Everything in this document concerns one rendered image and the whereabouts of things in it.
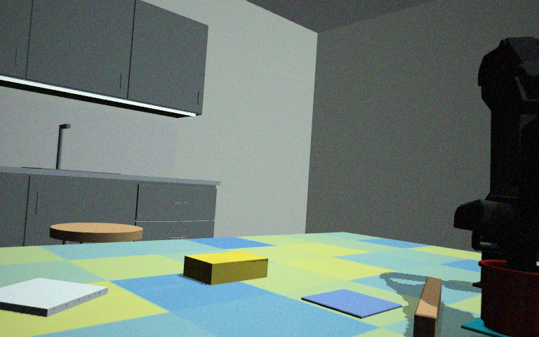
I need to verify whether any red plastic cup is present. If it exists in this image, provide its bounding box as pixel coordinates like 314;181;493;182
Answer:
478;260;539;337

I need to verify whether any brown wooden beam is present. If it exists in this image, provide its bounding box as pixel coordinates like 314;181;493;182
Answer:
413;277;441;337

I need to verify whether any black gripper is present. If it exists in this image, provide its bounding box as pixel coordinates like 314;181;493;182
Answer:
453;161;539;272

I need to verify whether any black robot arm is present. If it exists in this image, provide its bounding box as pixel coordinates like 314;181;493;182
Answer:
472;37;539;260

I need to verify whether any yellow rectangular block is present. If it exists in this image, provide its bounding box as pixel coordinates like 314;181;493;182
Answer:
183;251;268;285

